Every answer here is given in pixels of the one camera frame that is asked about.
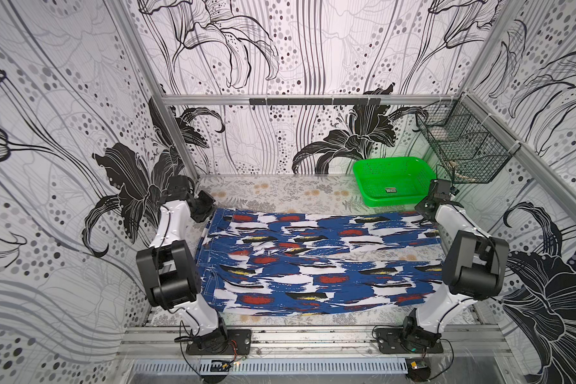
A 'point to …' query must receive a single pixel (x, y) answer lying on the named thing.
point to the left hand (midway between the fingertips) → (220, 206)
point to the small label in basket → (390, 190)
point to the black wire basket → (463, 140)
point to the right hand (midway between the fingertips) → (432, 206)
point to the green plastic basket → (394, 181)
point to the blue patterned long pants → (293, 262)
